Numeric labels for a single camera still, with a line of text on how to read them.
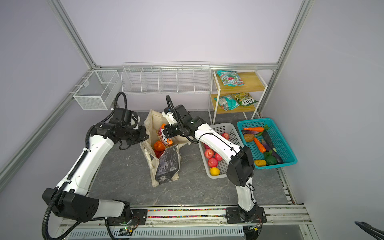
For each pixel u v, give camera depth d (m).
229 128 0.98
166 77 0.98
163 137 0.79
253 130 1.03
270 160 0.87
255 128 1.04
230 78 0.89
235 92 0.89
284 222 0.73
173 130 0.71
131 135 0.63
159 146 0.87
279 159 0.89
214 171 0.84
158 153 0.87
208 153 0.87
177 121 0.71
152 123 0.86
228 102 0.99
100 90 0.97
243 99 1.02
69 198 0.38
